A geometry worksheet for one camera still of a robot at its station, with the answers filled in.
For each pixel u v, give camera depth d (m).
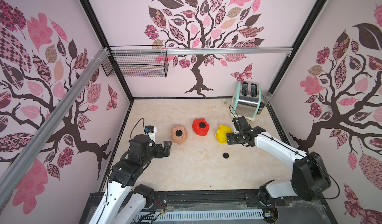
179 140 0.92
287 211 0.71
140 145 0.49
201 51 0.93
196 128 0.93
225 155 0.90
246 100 0.95
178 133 0.90
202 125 0.93
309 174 0.42
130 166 0.48
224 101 1.17
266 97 1.03
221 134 0.89
